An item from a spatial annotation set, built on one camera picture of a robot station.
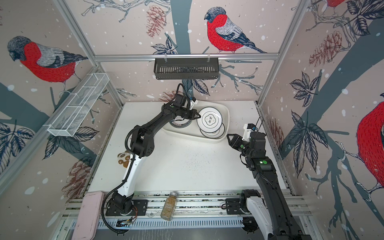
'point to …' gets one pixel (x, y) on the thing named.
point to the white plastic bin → (192, 132)
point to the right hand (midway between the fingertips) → (228, 137)
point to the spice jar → (169, 207)
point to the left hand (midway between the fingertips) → (200, 115)
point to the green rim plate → (180, 122)
